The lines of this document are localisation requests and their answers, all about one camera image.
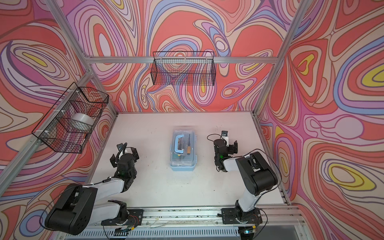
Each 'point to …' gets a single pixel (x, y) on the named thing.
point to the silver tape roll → (80, 122)
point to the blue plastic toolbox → (183, 149)
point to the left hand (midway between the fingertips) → (125, 149)
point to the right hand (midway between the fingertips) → (230, 143)
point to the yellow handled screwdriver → (189, 147)
